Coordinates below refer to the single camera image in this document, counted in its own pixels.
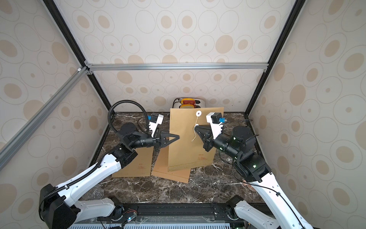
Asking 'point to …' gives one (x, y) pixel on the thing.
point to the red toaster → (188, 103)
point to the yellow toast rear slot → (186, 99)
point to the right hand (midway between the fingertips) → (195, 131)
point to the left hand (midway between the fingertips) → (179, 141)
